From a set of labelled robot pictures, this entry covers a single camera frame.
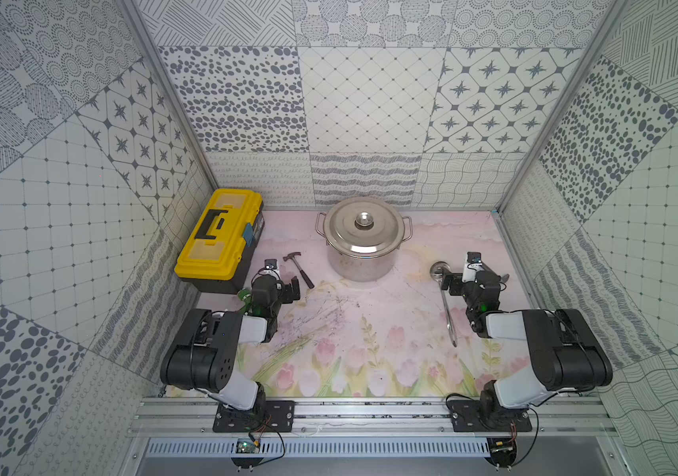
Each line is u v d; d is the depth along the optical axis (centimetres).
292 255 106
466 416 74
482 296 73
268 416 73
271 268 82
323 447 70
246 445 71
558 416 76
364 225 93
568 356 45
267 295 73
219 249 88
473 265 81
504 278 100
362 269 95
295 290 88
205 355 45
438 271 97
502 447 72
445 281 86
